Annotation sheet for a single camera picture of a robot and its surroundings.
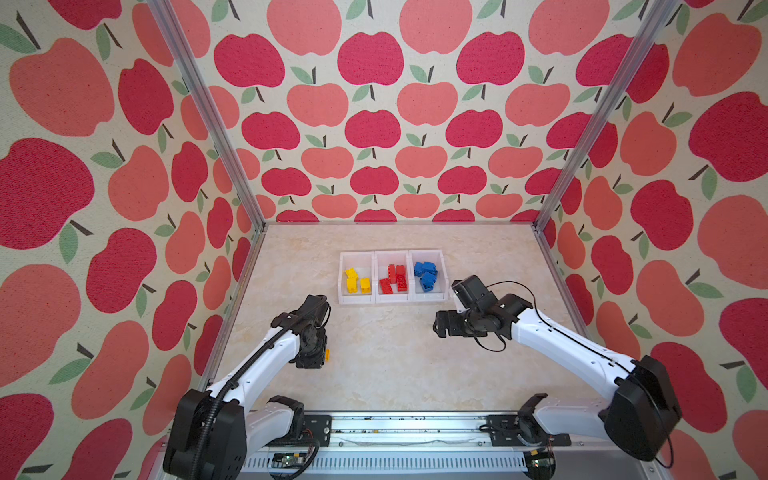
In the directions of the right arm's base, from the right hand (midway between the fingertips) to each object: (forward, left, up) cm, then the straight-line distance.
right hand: (452, 325), depth 83 cm
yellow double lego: (-8, +36, -11) cm, 38 cm away
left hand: (-8, +34, -6) cm, 35 cm away
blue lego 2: (+23, +5, -4) cm, 24 cm away
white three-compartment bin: (+21, +25, -2) cm, 33 cm away
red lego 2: (+19, +16, -6) cm, 26 cm away
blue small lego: (+20, +6, -6) cm, 22 cm away
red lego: (+16, +20, -8) cm, 27 cm away
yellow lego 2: (+16, +32, -7) cm, 37 cm away
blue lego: (+24, +9, -7) cm, 27 cm away
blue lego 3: (+18, +7, -8) cm, 21 cm away
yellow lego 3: (+15, +27, -6) cm, 32 cm away
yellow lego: (+20, +33, -8) cm, 40 cm away
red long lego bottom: (+22, +19, -8) cm, 30 cm away
